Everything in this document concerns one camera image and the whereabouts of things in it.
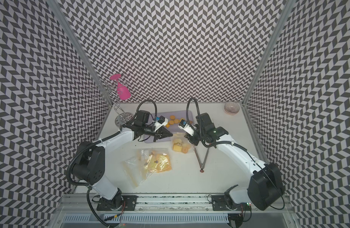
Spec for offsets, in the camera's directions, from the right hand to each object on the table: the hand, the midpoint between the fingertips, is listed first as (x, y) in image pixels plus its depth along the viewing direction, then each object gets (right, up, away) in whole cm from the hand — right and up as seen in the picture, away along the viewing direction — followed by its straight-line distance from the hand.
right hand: (187, 136), depth 81 cm
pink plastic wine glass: (-45, +28, +19) cm, 56 cm away
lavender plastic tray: (-1, +12, -12) cm, 17 cm away
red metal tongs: (+9, -18, +4) cm, 20 cm away
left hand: (-9, +1, 0) cm, 9 cm away
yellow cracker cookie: (-6, +9, -1) cm, 11 cm away
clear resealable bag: (-4, -7, +10) cm, 13 cm away
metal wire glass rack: (-64, +32, +32) cm, 79 cm away
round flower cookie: (-11, +10, +28) cm, 32 cm away
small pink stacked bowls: (+35, +17, +29) cm, 49 cm away
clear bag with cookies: (-24, -16, +4) cm, 30 cm away
